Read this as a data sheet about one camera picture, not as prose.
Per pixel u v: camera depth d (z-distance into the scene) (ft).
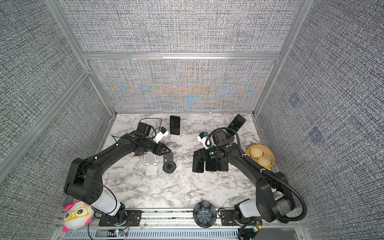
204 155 2.39
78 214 2.25
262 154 3.02
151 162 2.88
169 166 3.01
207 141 2.45
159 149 2.45
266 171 1.50
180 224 2.40
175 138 3.39
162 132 2.56
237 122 3.19
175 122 3.21
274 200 1.37
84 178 1.62
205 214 2.43
